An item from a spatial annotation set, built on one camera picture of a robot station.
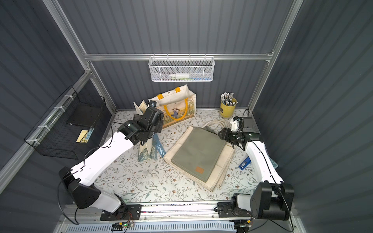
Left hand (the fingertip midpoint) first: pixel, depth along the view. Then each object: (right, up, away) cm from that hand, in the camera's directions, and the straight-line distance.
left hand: (149, 120), depth 74 cm
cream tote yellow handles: (+12, +11, +23) cm, 29 cm away
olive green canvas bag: (+27, -21, +19) cm, 39 cm away
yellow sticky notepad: (-27, -8, -9) cm, 30 cm away
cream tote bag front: (+38, -30, +11) cm, 49 cm away
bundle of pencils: (+47, +16, +28) cm, 57 cm away
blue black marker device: (+55, -26, +13) cm, 62 cm away
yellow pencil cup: (+49, +7, +34) cm, 60 cm away
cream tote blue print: (-1, -19, +23) cm, 30 cm away
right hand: (+40, -9, +8) cm, 41 cm away
